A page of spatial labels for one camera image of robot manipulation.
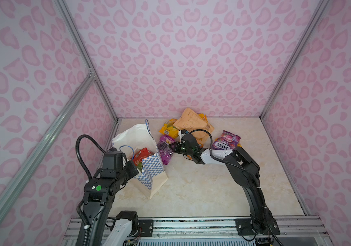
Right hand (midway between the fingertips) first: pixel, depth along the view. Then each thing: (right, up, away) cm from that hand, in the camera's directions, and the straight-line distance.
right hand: (169, 144), depth 94 cm
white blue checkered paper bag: (-8, -14, -14) cm, 22 cm away
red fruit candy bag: (-17, -6, -3) cm, 18 cm away
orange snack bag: (+21, +4, +9) cm, 23 cm away
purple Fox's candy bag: (+35, +2, +2) cm, 36 cm away
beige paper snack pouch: (+14, +15, +13) cm, 24 cm away
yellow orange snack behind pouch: (+24, +19, +21) cm, 37 cm away
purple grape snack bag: (-2, -5, -3) cm, 6 cm away
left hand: (-14, -7, -24) cm, 29 cm away
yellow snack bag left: (-2, +10, +13) cm, 16 cm away
